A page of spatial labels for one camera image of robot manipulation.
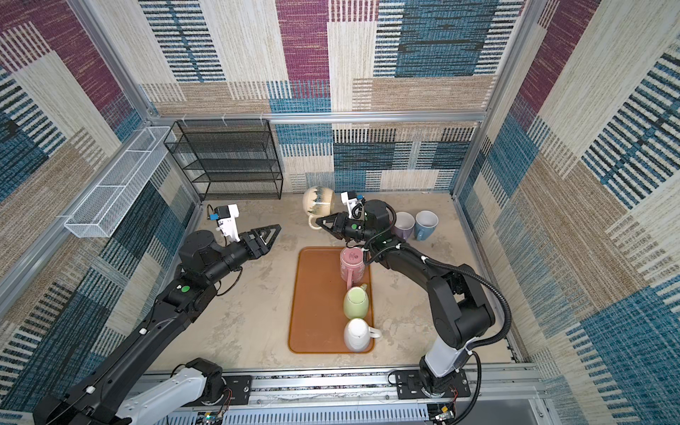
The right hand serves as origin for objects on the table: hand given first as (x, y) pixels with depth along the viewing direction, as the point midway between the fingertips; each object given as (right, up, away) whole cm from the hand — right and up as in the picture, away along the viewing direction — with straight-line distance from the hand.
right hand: (317, 224), depth 79 cm
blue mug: (+37, 0, +18) cm, 42 cm away
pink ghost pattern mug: (+10, -13, +7) cm, 18 cm away
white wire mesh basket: (-56, +4, -8) cm, 56 cm away
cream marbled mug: (0, +7, -2) cm, 7 cm away
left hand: (-10, 0, -10) cm, 14 cm away
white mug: (+11, -30, -6) cm, 33 cm away
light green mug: (+12, -23, 0) cm, 26 cm away
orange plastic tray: (-1, -29, +7) cm, 30 cm away
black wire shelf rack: (-39, +26, +30) cm, 55 cm away
